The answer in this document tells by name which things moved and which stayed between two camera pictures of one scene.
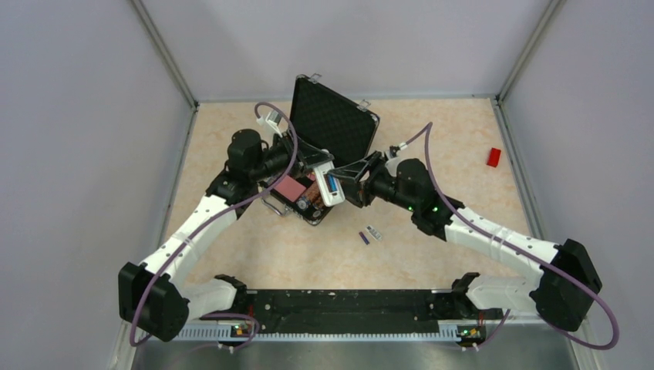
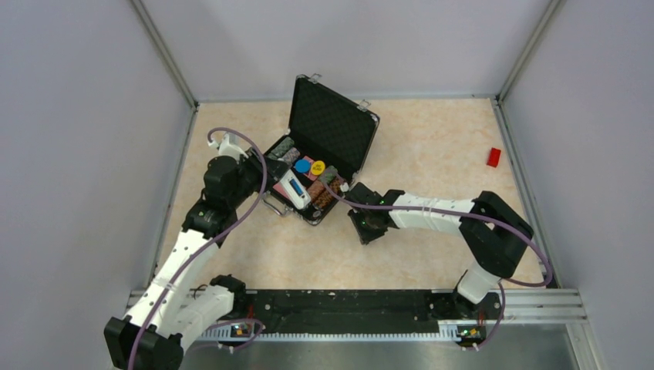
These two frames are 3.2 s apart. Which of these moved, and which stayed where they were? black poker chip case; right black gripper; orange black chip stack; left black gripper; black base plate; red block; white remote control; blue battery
Moved: left black gripper; white remote control; right black gripper; blue battery
Stayed: black poker chip case; black base plate; red block; orange black chip stack
